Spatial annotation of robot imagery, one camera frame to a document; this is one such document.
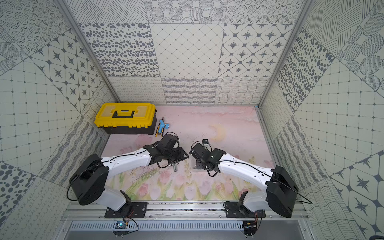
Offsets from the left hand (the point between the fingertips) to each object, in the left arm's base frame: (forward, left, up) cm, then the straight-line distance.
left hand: (189, 154), depth 84 cm
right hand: (-4, -9, -1) cm, 10 cm away
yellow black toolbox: (+19, +40, +8) cm, 45 cm away
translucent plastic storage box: (-4, -3, -8) cm, 10 cm away
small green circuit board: (-33, +32, -11) cm, 47 cm away
